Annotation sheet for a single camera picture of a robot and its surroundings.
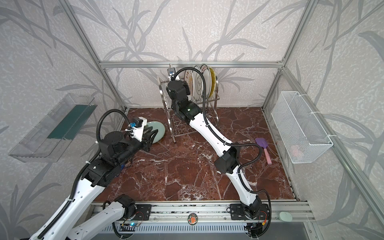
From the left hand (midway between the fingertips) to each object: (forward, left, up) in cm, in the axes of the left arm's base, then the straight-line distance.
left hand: (156, 125), depth 66 cm
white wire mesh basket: (-7, -62, +2) cm, 63 cm away
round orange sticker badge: (-32, -16, -33) cm, 49 cm away
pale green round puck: (-31, -61, -31) cm, 75 cm away
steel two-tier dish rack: (+23, -2, -35) cm, 43 cm away
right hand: (+25, -9, +9) cm, 28 cm away
